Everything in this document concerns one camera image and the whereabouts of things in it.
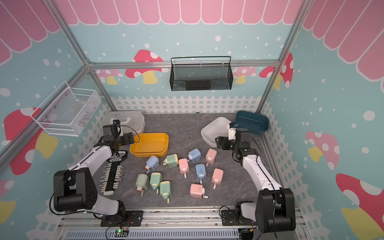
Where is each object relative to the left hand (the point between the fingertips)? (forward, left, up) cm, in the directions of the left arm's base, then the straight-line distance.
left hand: (125, 138), depth 91 cm
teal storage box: (+25, -91, -12) cm, 95 cm away
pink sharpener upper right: (-9, -53, -5) cm, 54 cm away
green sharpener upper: (-12, -30, -4) cm, 32 cm away
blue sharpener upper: (-8, -43, -5) cm, 44 cm away
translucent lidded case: (+14, 0, 0) cm, 14 cm away
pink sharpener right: (-21, -56, -6) cm, 60 cm away
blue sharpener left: (-13, -19, -5) cm, 23 cm away
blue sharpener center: (-19, -47, -5) cm, 51 cm away
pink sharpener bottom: (-29, -45, -5) cm, 54 cm away
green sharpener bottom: (-29, -29, -5) cm, 41 cm away
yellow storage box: (+5, -11, -15) cm, 19 cm away
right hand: (-2, -59, +4) cm, 59 cm away
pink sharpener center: (-16, -37, -5) cm, 41 cm away
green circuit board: (-47, -8, -14) cm, 50 cm away
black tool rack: (-19, +5, -10) cm, 22 cm away
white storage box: (+20, -60, -12) cm, 64 cm away
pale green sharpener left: (-26, -16, -5) cm, 31 cm away
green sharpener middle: (-24, -23, -6) cm, 33 cm away
